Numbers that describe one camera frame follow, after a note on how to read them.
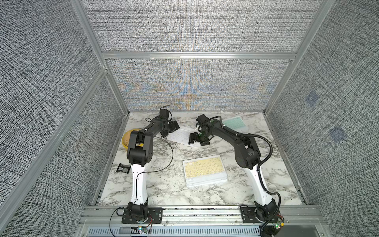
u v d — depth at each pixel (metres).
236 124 1.12
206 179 0.83
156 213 0.74
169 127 0.96
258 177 0.61
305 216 0.75
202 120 0.84
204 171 0.87
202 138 0.88
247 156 0.61
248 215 0.73
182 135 1.04
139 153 0.59
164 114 0.85
